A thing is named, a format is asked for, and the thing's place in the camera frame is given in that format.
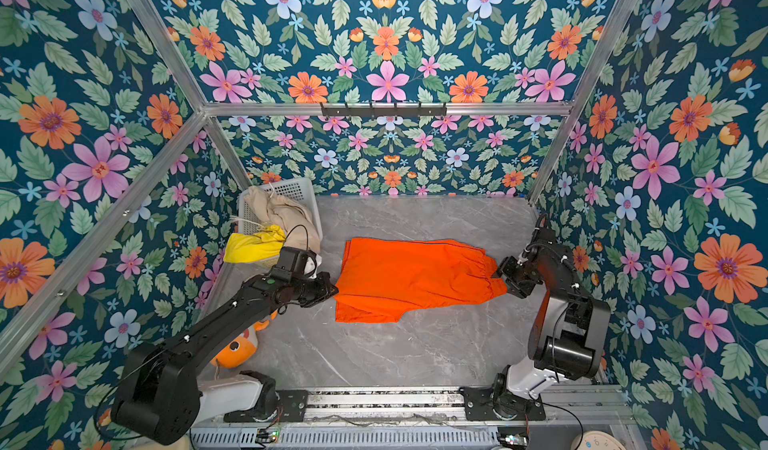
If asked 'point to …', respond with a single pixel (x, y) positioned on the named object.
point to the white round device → (595, 440)
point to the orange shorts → (379, 278)
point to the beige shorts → (277, 211)
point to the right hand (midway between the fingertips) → (501, 278)
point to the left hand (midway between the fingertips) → (343, 283)
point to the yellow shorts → (242, 247)
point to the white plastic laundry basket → (298, 190)
